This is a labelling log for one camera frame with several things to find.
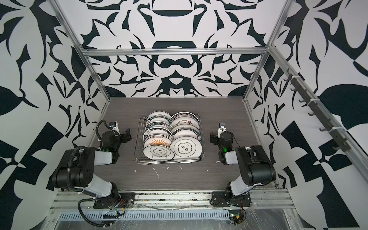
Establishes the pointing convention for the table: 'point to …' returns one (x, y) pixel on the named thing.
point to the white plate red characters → (187, 120)
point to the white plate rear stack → (159, 117)
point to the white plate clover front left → (158, 153)
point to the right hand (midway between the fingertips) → (221, 130)
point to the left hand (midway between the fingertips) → (121, 128)
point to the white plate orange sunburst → (155, 139)
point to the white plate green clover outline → (185, 148)
